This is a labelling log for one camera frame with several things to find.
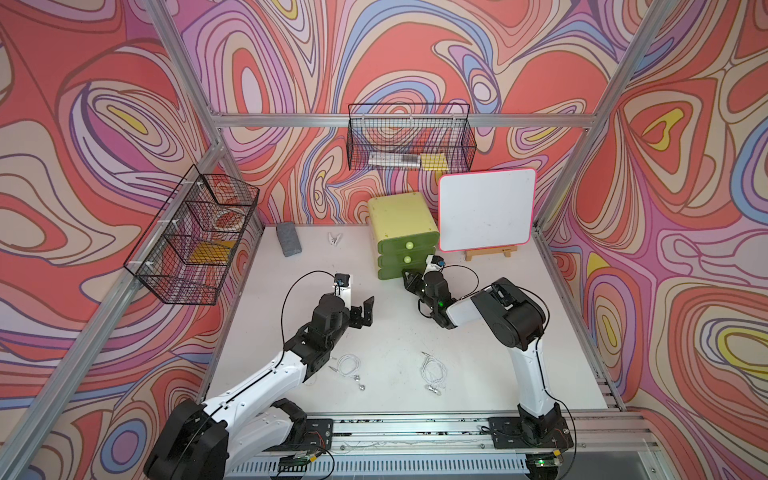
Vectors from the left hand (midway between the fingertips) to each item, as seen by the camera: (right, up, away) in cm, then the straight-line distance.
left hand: (361, 296), depth 82 cm
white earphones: (-2, -22, +1) cm, 22 cm away
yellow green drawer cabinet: (+12, +21, +9) cm, 26 cm away
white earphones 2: (+21, -22, +2) cm, 31 cm away
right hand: (+13, +3, +20) cm, 24 cm away
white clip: (-13, +17, +30) cm, 37 cm away
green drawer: (+14, +15, +6) cm, 22 cm away
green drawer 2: (+13, +10, +13) cm, 21 cm away
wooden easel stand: (+51, +13, +26) cm, 59 cm away
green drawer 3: (+10, +5, +20) cm, 23 cm away
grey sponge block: (-31, +18, +33) cm, 49 cm away
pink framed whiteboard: (+42, +26, +20) cm, 53 cm away
